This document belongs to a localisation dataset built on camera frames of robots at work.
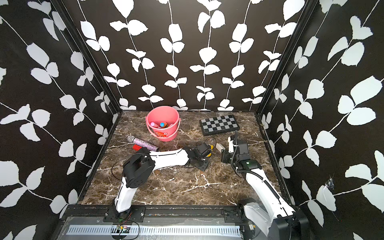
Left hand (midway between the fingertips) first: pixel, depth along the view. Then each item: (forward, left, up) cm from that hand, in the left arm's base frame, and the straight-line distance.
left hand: (206, 163), depth 90 cm
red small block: (+14, +46, -1) cm, 48 cm away
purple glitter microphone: (+18, +49, +2) cm, 52 cm away
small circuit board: (-31, +45, -3) cm, 54 cm away
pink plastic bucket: (+33, +29, +2) cm, 44 cm away
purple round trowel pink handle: (+20, +32, +15) cm, 41 cm away
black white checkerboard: (+30, -12, 0) cm, 33 cm away
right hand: (+3, -8, +11) cm, 14 cm away
